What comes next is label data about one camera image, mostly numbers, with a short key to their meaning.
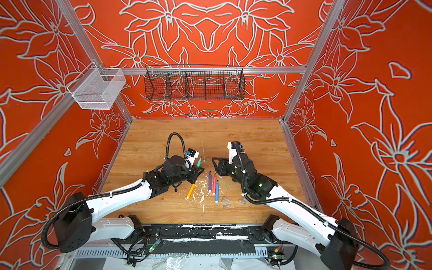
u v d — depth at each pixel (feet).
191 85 3.30
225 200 2.72
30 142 1.84
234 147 2.10
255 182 1.81
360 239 1.20
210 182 2.93
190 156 2.29
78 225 1.32
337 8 2.31
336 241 1.26
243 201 2.70
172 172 2.01
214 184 2.87
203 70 3.02
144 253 2.26
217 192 2.80
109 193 1.54
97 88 3.01
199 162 2.49
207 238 2.39
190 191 2.80
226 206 2.67
